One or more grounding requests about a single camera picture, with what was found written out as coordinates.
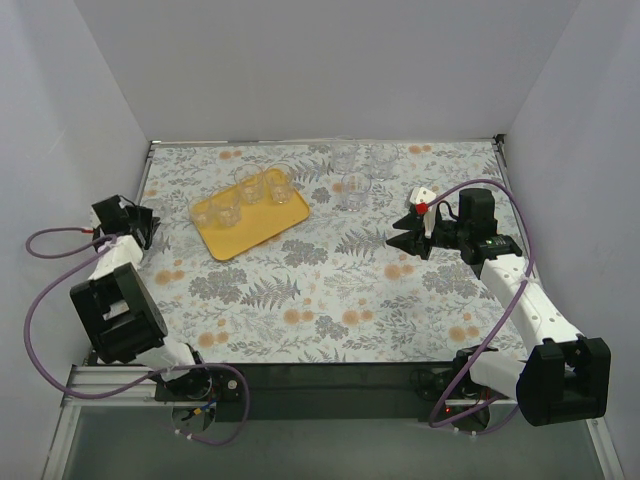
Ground clear drinking glass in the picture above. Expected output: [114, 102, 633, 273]
[212, 187, 242, 228]

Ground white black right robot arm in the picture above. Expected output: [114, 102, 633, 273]
[387, 180, 611, 428]

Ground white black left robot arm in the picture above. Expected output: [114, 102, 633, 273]
[70, 195, 212, 400]

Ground yellow plastic tray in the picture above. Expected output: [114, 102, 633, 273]
[194, 185, 311, 261]

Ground floral patterned table mat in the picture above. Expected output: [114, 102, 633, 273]
[126, 141, 503, 363]

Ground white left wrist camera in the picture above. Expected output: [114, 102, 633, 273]
[89, 209, 100, 234]

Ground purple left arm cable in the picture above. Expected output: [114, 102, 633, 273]
[23, 227, 250, 446]

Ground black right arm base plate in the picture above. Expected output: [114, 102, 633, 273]
[410, 367, 516, 431]

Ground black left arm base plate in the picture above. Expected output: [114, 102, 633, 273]
[154, 369, 242, 433]

